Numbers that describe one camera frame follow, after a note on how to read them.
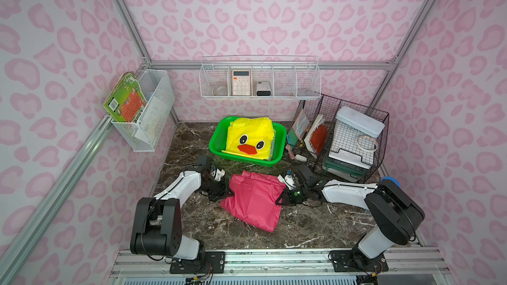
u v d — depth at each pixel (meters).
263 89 0.90
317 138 1.01
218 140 0.98
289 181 0.83
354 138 0.86
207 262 0.72
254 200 0.86
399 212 0.45
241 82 0.93
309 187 0.70
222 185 0.77
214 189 0.76
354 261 0.65
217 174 0.84
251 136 1.04
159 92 0.93
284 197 0.77
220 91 0.92
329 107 1.02
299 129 1.07
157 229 0.44
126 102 0.72
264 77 0.98
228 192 0.80
